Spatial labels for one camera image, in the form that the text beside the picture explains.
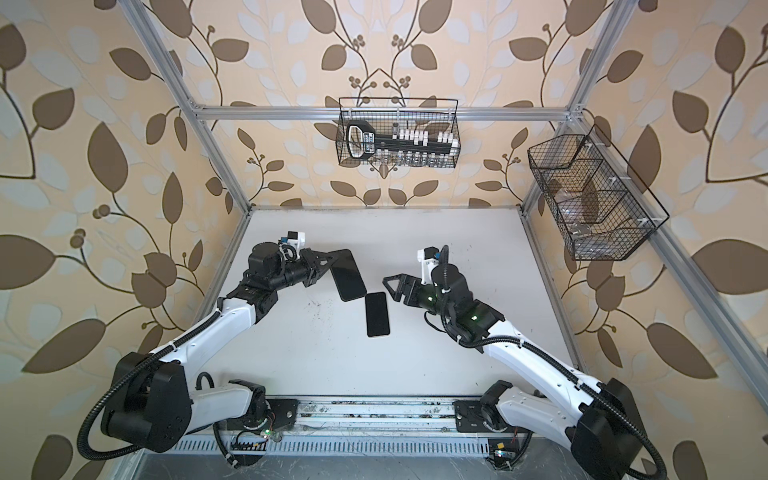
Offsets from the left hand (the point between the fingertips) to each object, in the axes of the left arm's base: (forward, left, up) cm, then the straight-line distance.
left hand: (340, 255), depth 78 cm
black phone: (-7, -9, -24) cm, 27 cm away
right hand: (-7, -14, -2) cm, 16 cm away
